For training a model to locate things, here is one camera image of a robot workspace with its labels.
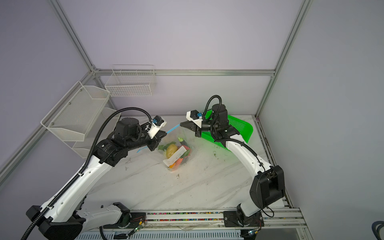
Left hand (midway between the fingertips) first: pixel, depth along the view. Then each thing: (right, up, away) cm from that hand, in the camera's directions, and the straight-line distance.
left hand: (162, 133), depth 68 cm
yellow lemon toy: (+1, -9, +16) cm, 19 cm away
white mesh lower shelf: (-42, -7, +7) cm, 43 cm away
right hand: (+9, +5, +2) cm, 10 cm away
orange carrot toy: (+4, -18, +14) cm, 23 cm away
